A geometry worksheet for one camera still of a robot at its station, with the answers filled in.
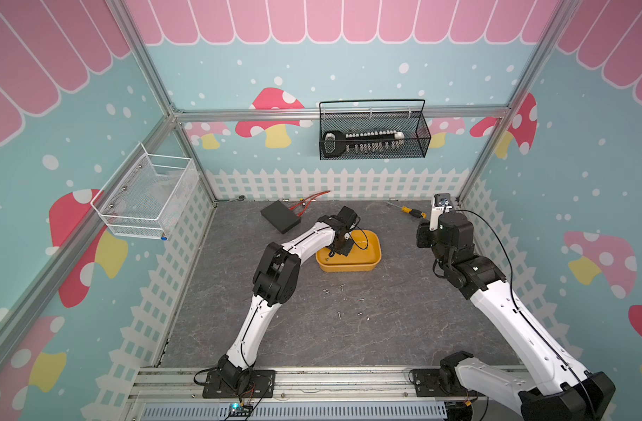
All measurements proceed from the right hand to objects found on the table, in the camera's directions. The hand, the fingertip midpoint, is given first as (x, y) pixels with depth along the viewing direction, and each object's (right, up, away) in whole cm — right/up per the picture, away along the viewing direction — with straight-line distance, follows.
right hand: (428, 217), depth 75 cm
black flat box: (-50, +2, +40) cm, 64 cm away
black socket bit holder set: (-26, +26, +15) cm, 40 cm away
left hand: (-24, -12, +27) cm, 38 cm away
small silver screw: (-24, -24, +18) cm, 38 cm away
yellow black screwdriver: (+6, +4, +38) cm, 38 cm away
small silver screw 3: (-18, -32, +13) cm, 39 cm away
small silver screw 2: (-30, -25, +18) cm, 43 cm away
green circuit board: (-53, -54, -2) cm, 76 cm away
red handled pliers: (-37, +9, +43) cm, 57 cm away
